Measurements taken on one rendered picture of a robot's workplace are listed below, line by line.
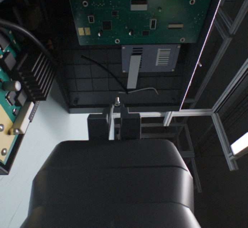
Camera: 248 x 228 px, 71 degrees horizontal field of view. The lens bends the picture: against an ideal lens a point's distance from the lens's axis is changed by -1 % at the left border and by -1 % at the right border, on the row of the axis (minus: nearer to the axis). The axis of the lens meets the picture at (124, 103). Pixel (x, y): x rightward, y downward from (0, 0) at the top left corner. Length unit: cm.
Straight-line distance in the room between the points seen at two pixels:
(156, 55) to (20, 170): 22
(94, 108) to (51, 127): 9
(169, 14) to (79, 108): 21
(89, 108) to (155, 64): 14
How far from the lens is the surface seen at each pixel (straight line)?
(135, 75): 29
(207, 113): 175
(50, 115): 27
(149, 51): 26
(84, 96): 32
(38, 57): 17
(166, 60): 28
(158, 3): 23
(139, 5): 22
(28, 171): 22
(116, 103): 16
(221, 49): 219
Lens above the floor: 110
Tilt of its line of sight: level
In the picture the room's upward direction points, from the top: 89 degrees clockwise
